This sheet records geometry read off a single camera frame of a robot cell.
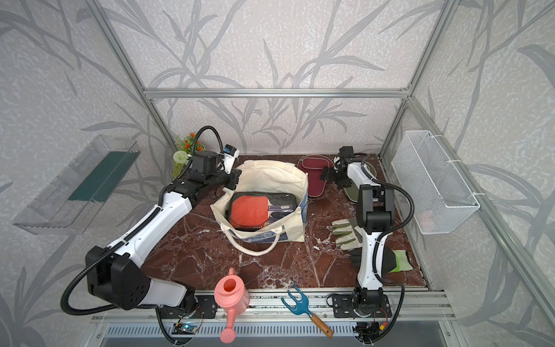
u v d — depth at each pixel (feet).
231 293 2.19
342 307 2.40
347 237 2.92
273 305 2.47
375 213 1.92
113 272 1.32
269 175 2.86
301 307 2.43
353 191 3.45
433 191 2.09
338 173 2.92
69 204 2.10
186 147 3.45
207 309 2.42
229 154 2.27
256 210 2.77
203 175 1.97
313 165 3.69
